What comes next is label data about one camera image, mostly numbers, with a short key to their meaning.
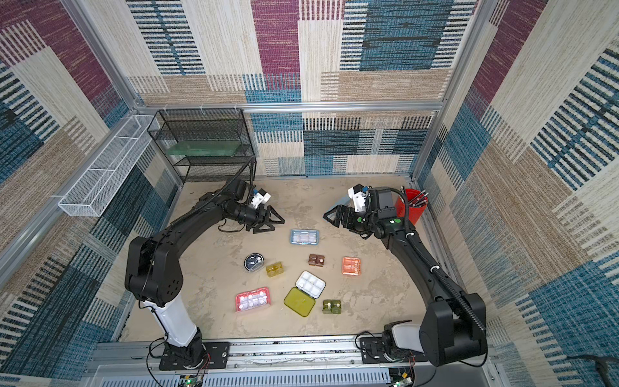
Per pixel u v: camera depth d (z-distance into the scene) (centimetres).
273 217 81
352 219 70
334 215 72
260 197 84
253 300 84
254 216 78
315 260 92
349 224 70
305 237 99
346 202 105
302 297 84
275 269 89
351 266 92
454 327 40
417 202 96
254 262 92
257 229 82
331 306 81
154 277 49
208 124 102
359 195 74
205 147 105
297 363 73
